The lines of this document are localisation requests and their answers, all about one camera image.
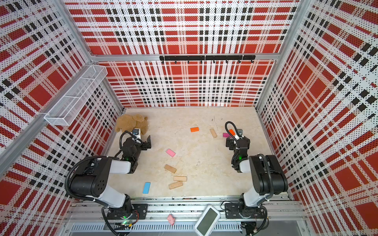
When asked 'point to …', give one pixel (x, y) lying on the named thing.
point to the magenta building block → (225, 134)
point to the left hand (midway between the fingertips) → (144, 135)
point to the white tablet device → (207, 221)
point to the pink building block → (170, 152)
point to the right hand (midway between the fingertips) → (238, 136)
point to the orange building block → (194, 129)
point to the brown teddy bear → (127, 122)
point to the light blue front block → (146, 188)
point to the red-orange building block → (232, 132)
